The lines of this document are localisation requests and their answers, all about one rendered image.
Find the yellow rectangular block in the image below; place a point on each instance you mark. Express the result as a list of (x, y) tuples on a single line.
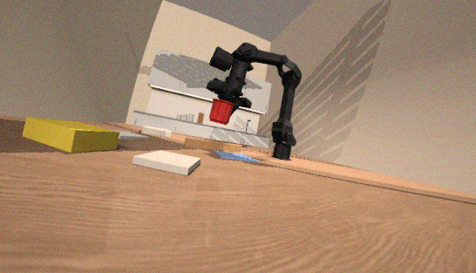
[(71, 136)]

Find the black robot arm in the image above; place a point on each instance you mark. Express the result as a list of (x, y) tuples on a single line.
[(240, 62)]

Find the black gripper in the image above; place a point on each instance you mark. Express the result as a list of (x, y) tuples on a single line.
[(232, 88)]

